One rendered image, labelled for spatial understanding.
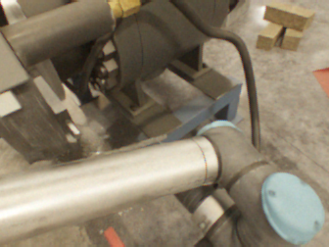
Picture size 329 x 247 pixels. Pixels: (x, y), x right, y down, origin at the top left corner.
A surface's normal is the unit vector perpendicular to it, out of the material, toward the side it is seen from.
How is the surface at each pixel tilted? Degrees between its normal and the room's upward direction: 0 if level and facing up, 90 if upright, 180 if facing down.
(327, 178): 0
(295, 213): 18
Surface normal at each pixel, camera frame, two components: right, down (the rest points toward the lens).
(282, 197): 0.22, -0.68
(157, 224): -0.07, -0.66
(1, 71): 0.56, 0.25
